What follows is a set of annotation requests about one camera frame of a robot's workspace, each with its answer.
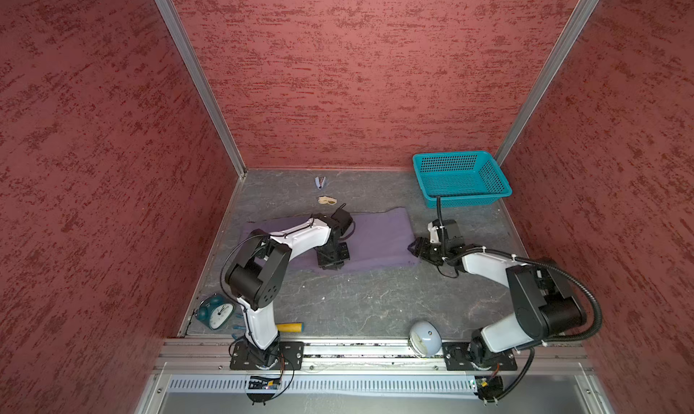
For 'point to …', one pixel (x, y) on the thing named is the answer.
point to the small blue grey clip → (320, 182)
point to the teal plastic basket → (460, 179)
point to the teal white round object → (215, 312)
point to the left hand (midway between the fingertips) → (340, 269)
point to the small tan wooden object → (324, 200)
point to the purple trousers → (379, 239)
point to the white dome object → (425, 338)
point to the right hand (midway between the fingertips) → (412, 254)
